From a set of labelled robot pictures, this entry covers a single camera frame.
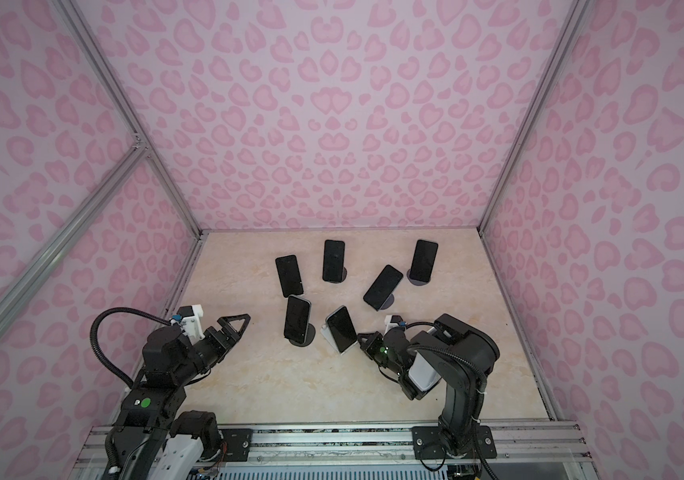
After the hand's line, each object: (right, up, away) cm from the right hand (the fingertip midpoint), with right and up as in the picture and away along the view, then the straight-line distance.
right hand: (355, 336), depth 89 cm
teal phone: (-4, +3, -4) cm, 7 cm away
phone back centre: (-7, +22, +11) cm, 26 cm away
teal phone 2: (-16, +8, -7) cm, 19 cm away
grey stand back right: (+20, +15, +12) cm, 28 cm away
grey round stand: (-13, 0, -3) cm, 14 cm away
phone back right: (+23, +22, +11) cm, 33 cm away
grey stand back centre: (-4, +17, +16) cm, 23 cm away
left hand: (-27, +8, -17) cm, 33 cm away
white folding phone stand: (-8, +3, -7) cm, 11 cm away
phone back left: (-22, +18, +9) cm, 29 cm away
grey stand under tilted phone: (+11, +9, +7) cm, 15 cm away
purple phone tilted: (+9, +14, +8) cm, 18 cm away
